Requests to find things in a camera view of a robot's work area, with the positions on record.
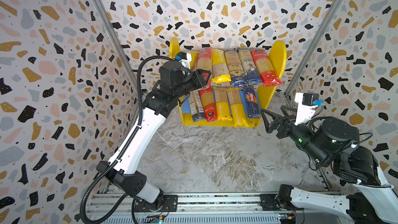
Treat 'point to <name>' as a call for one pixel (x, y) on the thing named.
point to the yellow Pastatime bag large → (222, 103)
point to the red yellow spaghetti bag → (208, 99)
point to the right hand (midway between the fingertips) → (269, 107)
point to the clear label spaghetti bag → (196, 106)
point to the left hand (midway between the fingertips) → (209, 70)
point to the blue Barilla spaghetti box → (252, 99)
